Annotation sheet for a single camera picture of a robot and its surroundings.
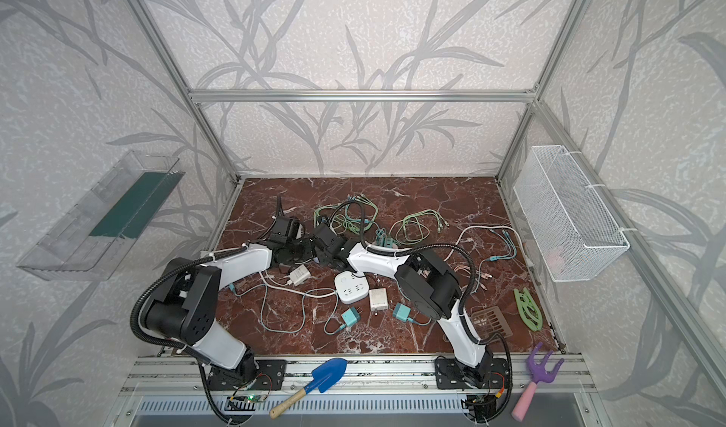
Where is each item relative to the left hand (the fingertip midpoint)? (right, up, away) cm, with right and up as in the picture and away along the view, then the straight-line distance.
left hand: (315, 240), depth 96 cm
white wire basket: (+65, +5, -35) cm, 74 cm away
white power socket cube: (+13, -14, -9) cm, 21 cm away
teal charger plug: (+14, -21, -14) cm, 28 cm away
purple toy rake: (+65, -33, -21) cm, 76 cm away
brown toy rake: (+55, -22, -13) cm, 61 cm away
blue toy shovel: (+8, -33, -22) cm, 40 cm away
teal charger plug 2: (+29, -19, -13) cm, 37 cm away
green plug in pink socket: (+23, +1, -4) cm, 23 cm away
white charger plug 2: (-4, -11, -5) cm, 12 cm away
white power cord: (+62, +4, +9) cm, 63 cm away
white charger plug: (+22, -16, -11) cm, 29 cm away
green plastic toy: (+68, -20, -11) cm, 72 cm away
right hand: (+4, +1, -2) cm, 5 cm away
